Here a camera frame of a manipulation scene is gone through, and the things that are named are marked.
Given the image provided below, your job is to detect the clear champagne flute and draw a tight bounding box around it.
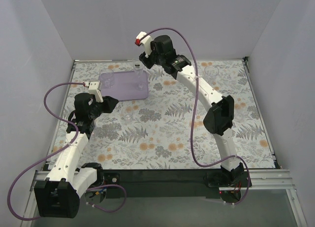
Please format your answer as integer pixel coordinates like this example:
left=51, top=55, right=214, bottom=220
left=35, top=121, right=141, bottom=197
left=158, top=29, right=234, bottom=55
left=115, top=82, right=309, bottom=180
left=132, top=61, right=144, bottom=91

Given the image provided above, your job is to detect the clear faceted tumbler glass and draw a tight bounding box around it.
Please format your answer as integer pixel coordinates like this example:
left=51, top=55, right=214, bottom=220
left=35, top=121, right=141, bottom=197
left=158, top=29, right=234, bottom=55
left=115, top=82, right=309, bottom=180
left=99, top=69, right=115, bottom=88

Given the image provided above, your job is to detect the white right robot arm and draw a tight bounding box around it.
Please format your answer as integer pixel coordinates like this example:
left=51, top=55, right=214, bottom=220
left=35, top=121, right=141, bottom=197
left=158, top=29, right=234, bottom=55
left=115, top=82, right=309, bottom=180
left=135, top=32, right=244, bottom=185

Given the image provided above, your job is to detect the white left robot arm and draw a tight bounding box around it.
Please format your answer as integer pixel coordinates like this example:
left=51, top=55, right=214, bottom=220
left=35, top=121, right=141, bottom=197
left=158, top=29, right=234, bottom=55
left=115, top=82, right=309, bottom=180
left=34, top=93, right=119, bottom=218

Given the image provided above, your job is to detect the lilac plastic tray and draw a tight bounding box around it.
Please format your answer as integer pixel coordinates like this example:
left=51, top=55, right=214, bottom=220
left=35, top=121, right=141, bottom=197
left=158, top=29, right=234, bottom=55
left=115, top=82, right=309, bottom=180
left=101, top=71, right=149, bottom=101

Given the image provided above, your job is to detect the small clear shot glass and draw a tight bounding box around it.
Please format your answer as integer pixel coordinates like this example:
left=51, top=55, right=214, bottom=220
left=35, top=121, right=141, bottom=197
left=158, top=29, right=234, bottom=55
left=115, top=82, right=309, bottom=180
left=122, top=107, right=133, bottom=123

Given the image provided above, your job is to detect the clear tall tumbler glass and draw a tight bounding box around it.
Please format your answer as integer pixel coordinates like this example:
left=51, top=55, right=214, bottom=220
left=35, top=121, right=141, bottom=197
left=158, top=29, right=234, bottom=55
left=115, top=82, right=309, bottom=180
left=204, top=65, right=219, bottom=85

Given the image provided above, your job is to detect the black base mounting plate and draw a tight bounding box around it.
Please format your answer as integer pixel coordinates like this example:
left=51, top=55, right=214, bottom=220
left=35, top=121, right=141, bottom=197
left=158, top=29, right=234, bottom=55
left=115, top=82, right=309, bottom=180
left=93, top=169, right=252, bottom=199

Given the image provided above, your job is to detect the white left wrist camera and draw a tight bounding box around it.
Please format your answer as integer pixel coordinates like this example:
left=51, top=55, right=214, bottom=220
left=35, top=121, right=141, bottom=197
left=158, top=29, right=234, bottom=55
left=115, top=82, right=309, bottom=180
left=84, top=80, right=103, bottom=104

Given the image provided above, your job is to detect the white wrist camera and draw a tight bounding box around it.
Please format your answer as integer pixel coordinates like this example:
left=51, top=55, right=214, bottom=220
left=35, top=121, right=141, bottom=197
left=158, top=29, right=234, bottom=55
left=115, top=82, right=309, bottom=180
left=135, top=32, right=153, bottom=58
left=84, top=80, right=103, bottom=104

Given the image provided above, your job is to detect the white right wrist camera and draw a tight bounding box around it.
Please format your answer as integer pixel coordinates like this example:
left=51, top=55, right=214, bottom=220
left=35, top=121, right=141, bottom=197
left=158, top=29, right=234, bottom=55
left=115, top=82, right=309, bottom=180
left=135, top=32, right=153, bottom=58

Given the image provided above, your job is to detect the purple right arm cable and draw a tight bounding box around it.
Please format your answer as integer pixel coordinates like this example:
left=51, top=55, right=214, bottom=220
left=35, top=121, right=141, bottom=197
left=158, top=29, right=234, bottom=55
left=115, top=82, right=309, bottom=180
left=145, top=27, right=253, bottom=205

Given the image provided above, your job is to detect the aluminium frame rail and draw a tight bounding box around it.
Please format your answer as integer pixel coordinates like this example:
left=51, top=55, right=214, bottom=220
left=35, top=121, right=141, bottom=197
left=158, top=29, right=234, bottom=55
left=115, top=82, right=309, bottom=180
left=31, top=169, right=296, bottom=191

